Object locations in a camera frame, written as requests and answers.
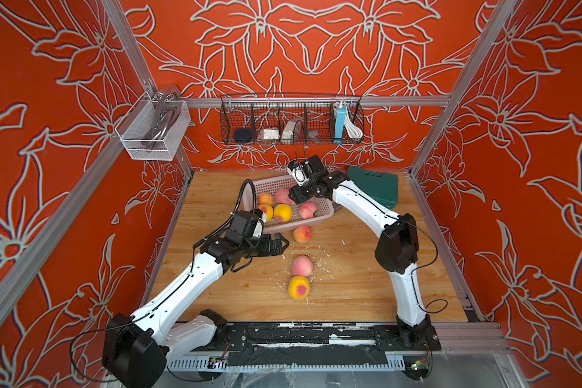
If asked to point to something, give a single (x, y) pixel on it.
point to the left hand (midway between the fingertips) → (276, 242)
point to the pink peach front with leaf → (282, 196)
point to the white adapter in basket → (271, 134)
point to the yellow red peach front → (298, 287)
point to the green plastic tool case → (383, 187)
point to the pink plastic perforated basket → (271, 196)
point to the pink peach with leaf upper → (307, 210)
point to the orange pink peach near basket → (301, 234)
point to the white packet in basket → (292, 131)
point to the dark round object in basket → (242, 135)
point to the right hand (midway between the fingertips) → (291, 189)
